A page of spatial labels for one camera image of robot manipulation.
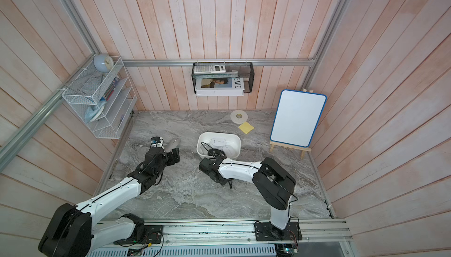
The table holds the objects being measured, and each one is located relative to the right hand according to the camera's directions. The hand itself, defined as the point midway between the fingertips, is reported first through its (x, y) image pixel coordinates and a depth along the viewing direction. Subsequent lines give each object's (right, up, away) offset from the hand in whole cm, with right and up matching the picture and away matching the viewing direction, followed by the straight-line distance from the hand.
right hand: (232, 172), depth 90 cm
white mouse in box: (-8, +15, +11) cm, 20 cm away
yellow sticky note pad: (+10, +23, +22) cm, 34 cm away
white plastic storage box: (-1, +14, +13) cm, 19 cm away
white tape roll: (+6, +31, +28) cm, 42 cm away
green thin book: (-1, +51, 0) cm, 51 cm away
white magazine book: (-6, +46, +4) cm, 46 cm away
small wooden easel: (+39, +12, +3) cm, 41 cm away
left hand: (-31, +11, -2) cm, 33 cm away
